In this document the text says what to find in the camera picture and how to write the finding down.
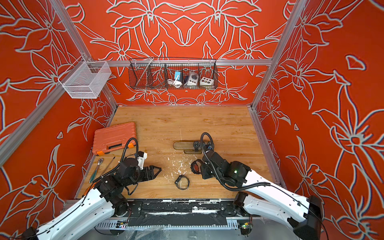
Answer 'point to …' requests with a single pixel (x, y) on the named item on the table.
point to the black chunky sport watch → (177, 180)
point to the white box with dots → (205, 81)
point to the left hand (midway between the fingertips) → (158, 170)
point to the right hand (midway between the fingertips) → (198, 169)
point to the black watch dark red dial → (196, 144)
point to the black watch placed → (209, 146)
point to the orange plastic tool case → (114, 138)
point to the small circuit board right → (246, 226)
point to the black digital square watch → (196, 166)
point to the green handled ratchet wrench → (94, 173)
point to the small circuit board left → (122, 224)
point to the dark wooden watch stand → (188, 147)
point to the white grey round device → (193, 80)
